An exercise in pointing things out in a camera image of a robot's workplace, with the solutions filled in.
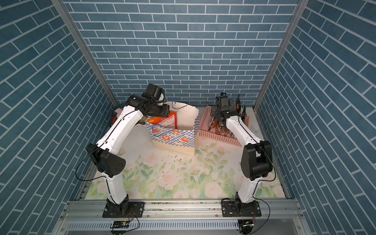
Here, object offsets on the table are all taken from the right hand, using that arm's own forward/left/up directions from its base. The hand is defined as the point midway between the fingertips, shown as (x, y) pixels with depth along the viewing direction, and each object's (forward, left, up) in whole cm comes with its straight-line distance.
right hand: (217, 109), depth 92 cm
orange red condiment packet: (-10, +29, -3) cm, 31 cm away
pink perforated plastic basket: (+7, +6, -20) cm, 22 cm away
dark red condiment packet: (-3, -1, -14) cm, 14 cm away
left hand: (-11, +28, +6) cm, 31 cm away
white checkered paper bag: (-23, +20, -3) cm, 31 cm away
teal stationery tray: (0, +72, -12) cm, 73 cm away
